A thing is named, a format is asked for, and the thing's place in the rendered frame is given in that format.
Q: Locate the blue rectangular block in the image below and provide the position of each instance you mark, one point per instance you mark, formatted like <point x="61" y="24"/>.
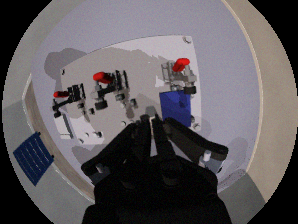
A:
<point x="177" y="105"/>

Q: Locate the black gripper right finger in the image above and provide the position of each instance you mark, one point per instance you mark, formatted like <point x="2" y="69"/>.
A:
<point x="199" y="150"/>

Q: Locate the grey rectangular block with slot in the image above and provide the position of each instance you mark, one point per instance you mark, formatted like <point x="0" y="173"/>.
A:
<point x="63" y="127"/>

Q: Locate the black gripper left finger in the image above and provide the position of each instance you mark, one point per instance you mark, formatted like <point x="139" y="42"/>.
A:
<point x="115" y="153"/>

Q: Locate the grey fixture plate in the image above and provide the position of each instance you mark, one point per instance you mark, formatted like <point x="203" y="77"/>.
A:
<point x="141" y="59"/>

